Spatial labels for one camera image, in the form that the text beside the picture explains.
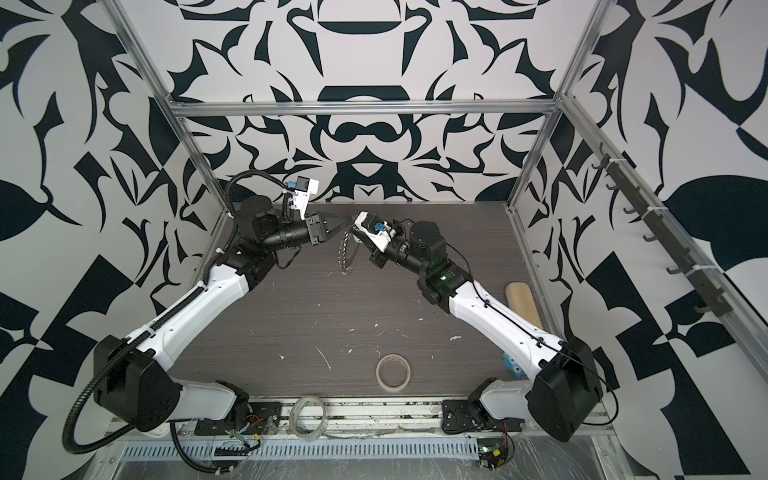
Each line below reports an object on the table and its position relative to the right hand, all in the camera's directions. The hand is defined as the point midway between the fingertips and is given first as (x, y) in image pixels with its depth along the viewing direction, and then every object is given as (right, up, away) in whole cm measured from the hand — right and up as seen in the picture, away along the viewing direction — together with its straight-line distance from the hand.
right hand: (358, 224), depth 68 cm
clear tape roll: (-17, -47, +6) cm, 50 cm away
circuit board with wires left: (-26, -45, +2) cm, 52 cm away
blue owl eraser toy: (+40, -38, +13) cm, 57 cm away
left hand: (-1, +2, -2) cm, 3 cm away
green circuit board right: (+32, -53, +3) cm, 62 cm away
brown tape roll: (+8, -36, +14) cm, 39 cm away
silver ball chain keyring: (-4, -7, 0) cm, 8 cm away
